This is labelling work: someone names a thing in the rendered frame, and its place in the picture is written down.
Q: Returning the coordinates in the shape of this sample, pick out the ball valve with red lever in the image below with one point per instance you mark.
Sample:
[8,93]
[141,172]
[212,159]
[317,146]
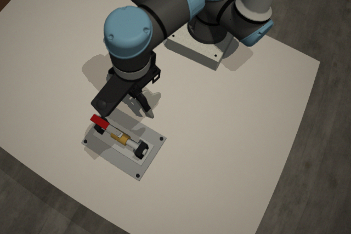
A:
[121,139]

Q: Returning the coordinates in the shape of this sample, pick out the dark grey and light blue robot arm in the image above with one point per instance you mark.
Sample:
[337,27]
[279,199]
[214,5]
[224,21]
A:
[131,33]

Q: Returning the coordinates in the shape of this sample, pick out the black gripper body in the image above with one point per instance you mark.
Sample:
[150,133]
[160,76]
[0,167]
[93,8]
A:
[148,77]

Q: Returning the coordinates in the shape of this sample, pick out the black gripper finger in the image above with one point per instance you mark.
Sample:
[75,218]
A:
[147,101]
[110,71]

